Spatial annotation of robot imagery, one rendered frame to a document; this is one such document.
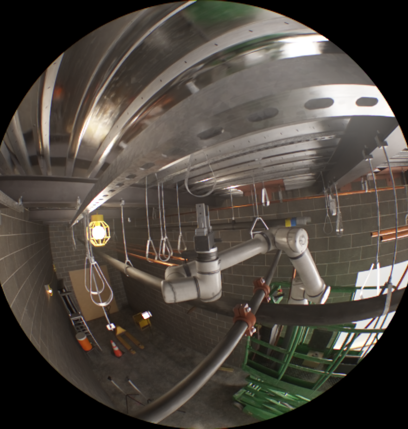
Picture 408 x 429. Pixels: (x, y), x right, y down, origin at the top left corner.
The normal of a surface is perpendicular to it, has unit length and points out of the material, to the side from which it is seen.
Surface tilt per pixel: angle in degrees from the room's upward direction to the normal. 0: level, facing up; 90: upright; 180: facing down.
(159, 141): 90
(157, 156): 180
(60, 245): 90
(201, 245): 90
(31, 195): 90
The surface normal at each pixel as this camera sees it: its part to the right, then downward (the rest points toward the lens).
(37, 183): 0.81, -0.10
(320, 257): -0.58, 0.02
